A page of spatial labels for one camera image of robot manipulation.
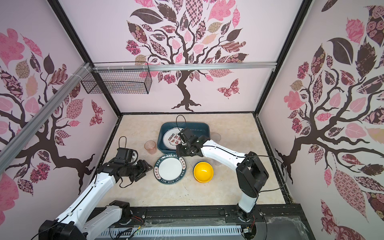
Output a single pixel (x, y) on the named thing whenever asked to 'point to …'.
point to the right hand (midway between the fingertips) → (179, 149)
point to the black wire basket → (119, 78)
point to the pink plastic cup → (151, 146)
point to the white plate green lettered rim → (170, 169)
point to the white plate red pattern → (171, 137)
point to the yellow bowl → (203, 172)
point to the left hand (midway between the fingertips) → (150, 172)
